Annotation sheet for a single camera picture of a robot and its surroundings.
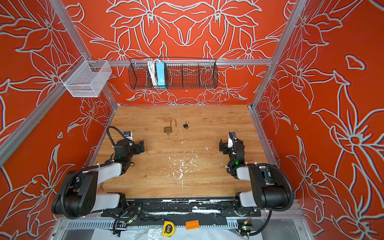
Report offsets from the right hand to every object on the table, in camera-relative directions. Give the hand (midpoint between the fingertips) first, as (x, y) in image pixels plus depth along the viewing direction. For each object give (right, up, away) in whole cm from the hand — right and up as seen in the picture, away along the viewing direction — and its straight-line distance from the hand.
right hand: (228, 138), depth 90 cm
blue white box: (-42, +40, 0) cm, 58 cm away
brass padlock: (-39, +4, +13) cm, 42 cm away
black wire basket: (-30, +42, +7) cm, 53 cm away
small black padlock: (-27, +7, +16) cm, 32 cm away
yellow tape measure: (-33, -38, -24) cm, 56 cm away
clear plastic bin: (-89, +38, +2) cm, 97 cm away
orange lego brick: (-22, -38, -22) cm, 49 cm away
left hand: (-58, -2, +1) cm, 58 cm away
